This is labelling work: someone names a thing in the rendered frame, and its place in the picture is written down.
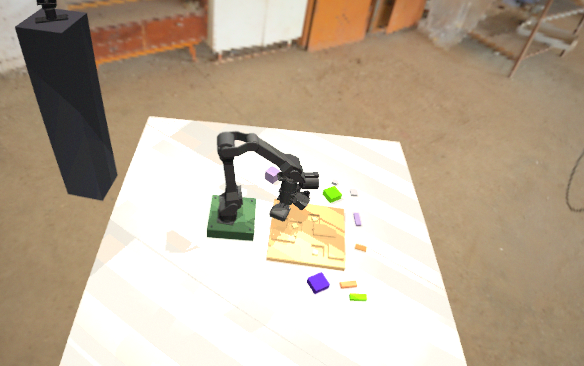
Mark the purple cube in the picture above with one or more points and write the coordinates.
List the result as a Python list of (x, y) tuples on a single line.
[(271, 174)]

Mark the purple square block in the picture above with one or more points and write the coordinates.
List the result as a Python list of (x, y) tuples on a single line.
[(318, 283)]

